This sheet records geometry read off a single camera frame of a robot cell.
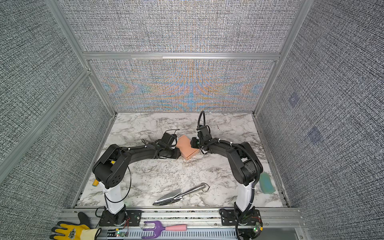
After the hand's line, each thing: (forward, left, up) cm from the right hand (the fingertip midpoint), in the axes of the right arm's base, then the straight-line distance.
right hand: (192, 142), depth 98 cm
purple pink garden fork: (-47, +16, -4) cm, 50 cm away
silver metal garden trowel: (-32, +8, -4) cm, 33 cm away
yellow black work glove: (-49, +55, 0) cm, 74 cm away
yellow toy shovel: (-26, +54, -1) cm, 60 cm away
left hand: (-8, +8, -3) cm, 12 cm away
